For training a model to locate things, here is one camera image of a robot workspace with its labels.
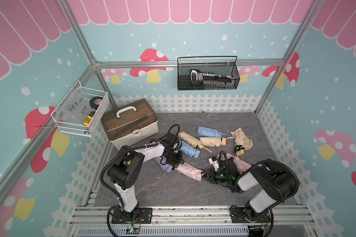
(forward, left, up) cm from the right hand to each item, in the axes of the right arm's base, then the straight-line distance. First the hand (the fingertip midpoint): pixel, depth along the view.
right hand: (202, 176), depth 85 cm
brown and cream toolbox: (+25, +42, +19) cm, 53 cm away
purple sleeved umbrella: (+9, +24, +1) cm, 25 cm away
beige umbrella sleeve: (+25, -28, +1) cm, 38 cm away
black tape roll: (+29, +58, +32) cm, 73 cm away
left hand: (+7, +11, 0) cm, 13 cm away
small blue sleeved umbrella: (+31, -3, +2) cm, 31 cm away
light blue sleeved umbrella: (+16, +7, +2) cm, 18 cm away
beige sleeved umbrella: (+23, -11, +2) cm, 25 cm away
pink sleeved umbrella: (+2, +7, +2) cm, 7 cm away
